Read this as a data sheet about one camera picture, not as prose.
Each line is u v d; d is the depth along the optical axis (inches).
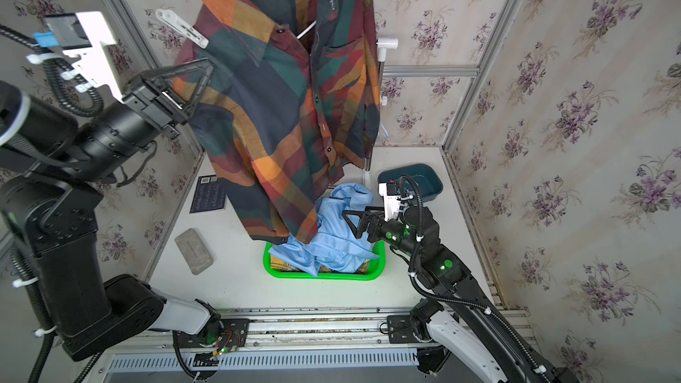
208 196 40.2
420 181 42.5
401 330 28.9
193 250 33.9
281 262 30.3
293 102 16.3
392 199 23.7
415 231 19.9
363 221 22.7
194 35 12.4
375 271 30.1
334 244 29.7
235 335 28.4
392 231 22.9
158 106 11.4
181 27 11.8
